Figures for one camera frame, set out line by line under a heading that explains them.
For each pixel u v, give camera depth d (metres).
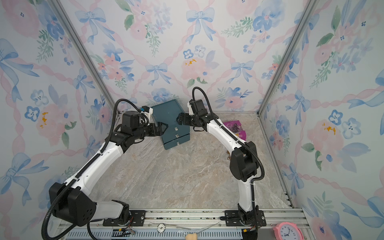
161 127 0.69
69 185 0.40
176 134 0.92
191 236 0.68
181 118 0.80
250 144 0.52
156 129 0.70
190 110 0.80
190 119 0.79
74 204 0.40
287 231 0.69
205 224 0.74
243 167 0.51
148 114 0.70
